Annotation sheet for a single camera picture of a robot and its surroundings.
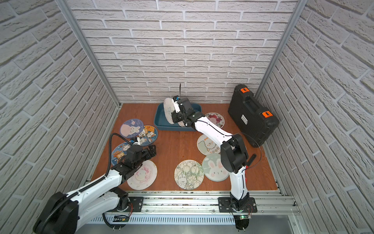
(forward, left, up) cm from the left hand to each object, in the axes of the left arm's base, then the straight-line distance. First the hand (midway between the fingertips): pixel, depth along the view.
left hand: (152, 146), depth 87 cm
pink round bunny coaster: (-16, +3, -9) cm, 18 cm away
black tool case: (+6, -61, +16) cm, 63 cm away
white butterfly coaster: (+19, -10, +13) cm, 25 cm away
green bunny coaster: (-10, -37, -8) cm, 40 cm away
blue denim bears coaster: (+13, +6, -8) cm, 16 cm away
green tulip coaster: (-15, -23, -7) cm, 28 cm away
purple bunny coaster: (+19, +20, -8) cm, 28 cm away
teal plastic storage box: (+23, -2, -8) cm, 25 cm away
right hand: (+17, -14, +12) cm, 25 cm away
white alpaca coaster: (+4, -34, -8) cm, 35 cm away
